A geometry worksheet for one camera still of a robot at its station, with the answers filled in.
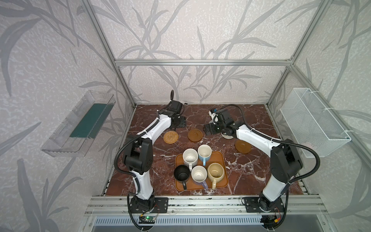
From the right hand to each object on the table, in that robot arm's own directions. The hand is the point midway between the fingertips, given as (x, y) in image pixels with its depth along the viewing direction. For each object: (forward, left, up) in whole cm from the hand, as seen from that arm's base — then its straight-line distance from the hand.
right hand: (210, 122), depth 91 cm
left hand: (+3, +18, -1) cm, 18 cm away
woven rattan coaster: (-3, +27, -14) cm, 30 cm away
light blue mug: (-16, +4, -11) cm, 19 cm away
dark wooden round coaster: (-1, +10, -14) cm, 17 cm away
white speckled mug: (-18, +13, -13) cm, 25 cm away
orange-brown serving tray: (-20, +19, -13) cm, 30 cm away
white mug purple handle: (-28, +7, -13) cm, 32 cm away
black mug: (-28, +17, -12) cm, 35 cm away
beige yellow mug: (-27, -3, -13) cm, 30 cm away
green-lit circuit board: (-50, +34, -15) cm, 62 cm away
